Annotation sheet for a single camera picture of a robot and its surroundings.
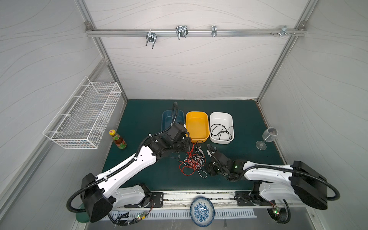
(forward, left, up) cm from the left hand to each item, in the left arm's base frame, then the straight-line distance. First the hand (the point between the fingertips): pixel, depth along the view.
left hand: (190, 145), depth 73 cm
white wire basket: (+5, +53, +12) cm, 55 cm away
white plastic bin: (+25, -23, -20) cm, 40 cm away
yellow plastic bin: (+26, -5, -18) cm, 32 cm away
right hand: (-4, -10, -18) cm, 21 cm away
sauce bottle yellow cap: (+7, +43, -13) cm, 45 cm away
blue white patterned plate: (-26, -7, -19) cm, 33 cm away
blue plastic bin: (+32, +18, -18) cm, 41 cm away
